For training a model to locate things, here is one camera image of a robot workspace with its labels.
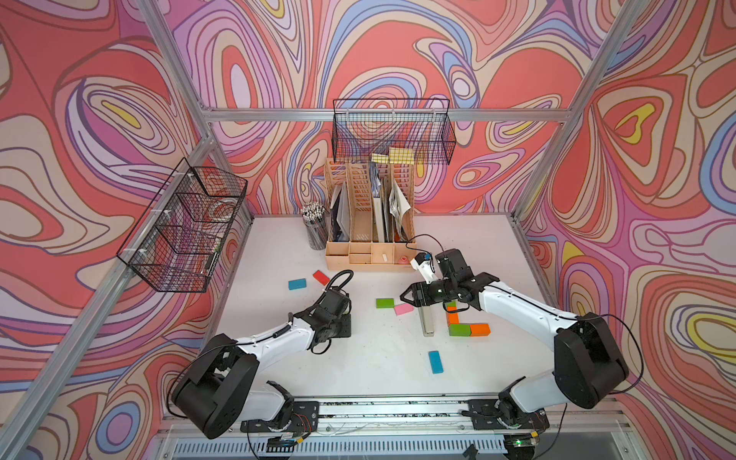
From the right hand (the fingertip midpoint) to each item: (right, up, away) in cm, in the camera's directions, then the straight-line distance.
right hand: (410, 303), depth 84 cm
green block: (-7, -2, +10) cm, 12 cm away
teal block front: (+7, -17, -2) cm, 19 cm away
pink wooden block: (-1, -4, +8) cm, 9 cm away
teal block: (-38, +3, +17) cm, 42 cm away
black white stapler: (+6, -5, +4) cm, 9 cm away
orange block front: (+15, -6, +7) cm, 18 cm away
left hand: (-19, -8, +5) cm, 21 cm away
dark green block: (+16, -9, +4) cm, 19 cm away
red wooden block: (-30, +6, +17) cm, 35 cm away
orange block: (+22, -9, +2) cm, 24 cm away
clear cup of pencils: (-31, +26, +12) cm, 42 cm away
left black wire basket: (-63, +18, -11) cm, 66 cm away
